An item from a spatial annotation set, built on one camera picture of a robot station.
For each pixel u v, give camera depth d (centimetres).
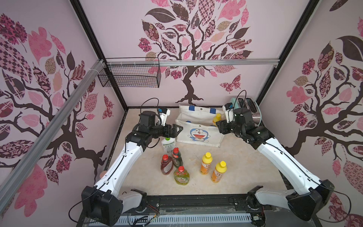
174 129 65
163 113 66
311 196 37
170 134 65
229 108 63
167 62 142
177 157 76
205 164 71
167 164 75
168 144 83
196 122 97
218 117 85
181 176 72
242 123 54
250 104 100
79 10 68
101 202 37
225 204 77
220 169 67
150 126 58
